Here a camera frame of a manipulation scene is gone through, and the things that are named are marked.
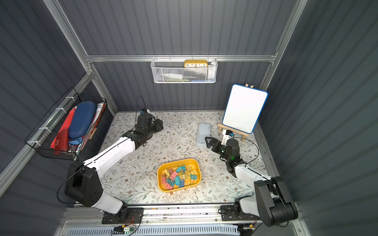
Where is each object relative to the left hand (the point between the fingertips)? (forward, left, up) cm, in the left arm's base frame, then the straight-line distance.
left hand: (161, 123), depth 85 cm
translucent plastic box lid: (+10, -27, -21) cm, 35 cm away
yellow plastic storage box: (-24, -10, -19) cm, 32 cm away
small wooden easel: (+1, -50, -13) cm, 51 cm away
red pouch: (-20, +41, +9) cm, 47 cm away
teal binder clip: (-19, -12, -20) cm, 30 cm away
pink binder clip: (-24, -7, -18) cm, 31 cm away
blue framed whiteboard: (+7, -49, +5) cm, 50 cm away
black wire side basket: (-7, +46, +13) cm, 48 cm away
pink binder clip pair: (-27, -2, -19) cm, 34 cm away
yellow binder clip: (-23, -3, -18) cm, 29 cm away
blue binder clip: (-28, -12, -20) cm, 37 cm away
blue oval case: (-6, +38, +10) cm, 40 cm away
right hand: (-7, -31, -7) cm, 32 cm away
